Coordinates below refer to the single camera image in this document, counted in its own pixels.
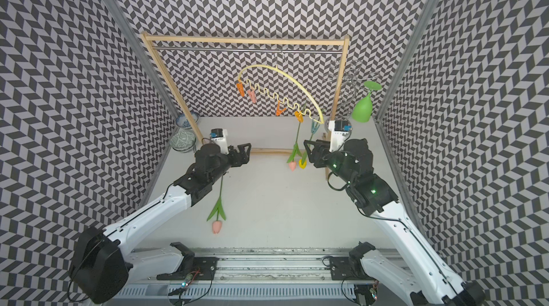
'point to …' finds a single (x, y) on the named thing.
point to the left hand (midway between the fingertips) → (242, 147)
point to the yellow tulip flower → (302, 161)
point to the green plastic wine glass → (362, 110)
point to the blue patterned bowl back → (182, 121)
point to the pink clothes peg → (252, 95)
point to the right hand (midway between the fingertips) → (309, 147)
